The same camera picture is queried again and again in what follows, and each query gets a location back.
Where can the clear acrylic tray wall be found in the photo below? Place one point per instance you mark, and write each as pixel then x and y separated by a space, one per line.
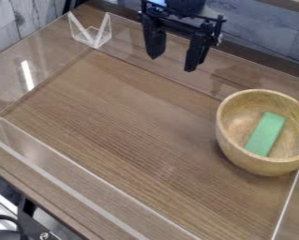
pixel 98 210

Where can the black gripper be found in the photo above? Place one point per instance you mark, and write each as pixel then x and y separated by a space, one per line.
pixel 184 17

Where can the black table leg frame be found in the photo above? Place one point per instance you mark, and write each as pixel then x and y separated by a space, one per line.
pixel 38 225

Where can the green stick block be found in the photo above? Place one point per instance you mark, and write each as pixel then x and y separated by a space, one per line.
pixel 265 134

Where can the wooden bowl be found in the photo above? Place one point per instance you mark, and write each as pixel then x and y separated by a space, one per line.
pixel 238 114

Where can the clear acrylic corner bracket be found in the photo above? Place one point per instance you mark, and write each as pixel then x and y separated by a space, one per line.
pixel 91 36

